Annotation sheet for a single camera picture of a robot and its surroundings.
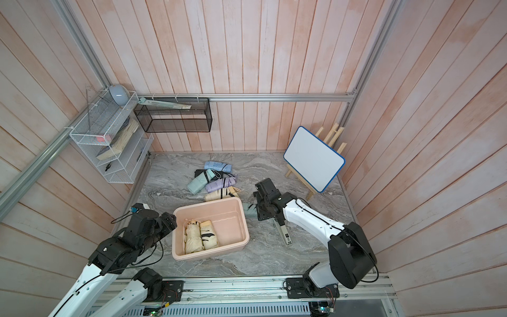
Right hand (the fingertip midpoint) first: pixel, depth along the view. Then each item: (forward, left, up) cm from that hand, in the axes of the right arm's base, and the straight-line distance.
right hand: (252, 200), depth 87 cm
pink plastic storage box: (-4, +12, -10) cm, 16 cm away
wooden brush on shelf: (+14, +55, +23) cm, 61 cm away
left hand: (-15, +31, +6) cm, 35 cm away
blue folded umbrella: (+27, +20, -8) cm, 35 cm away
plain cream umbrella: (-16, +25, -5) cm, 30 cm away
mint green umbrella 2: (+16, +27, -4) cm, 31 cm away
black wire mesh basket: (+43, +52, +13) cm, 69 cm away
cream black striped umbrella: (-15, +18, -7) cm, 25 cm away
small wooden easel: (+26, -30, +17) cm, 43 cm away
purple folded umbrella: (+14, +17, -7) cm, 23 cm away
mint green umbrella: (-1, +1, -8) cm, 8 cm away
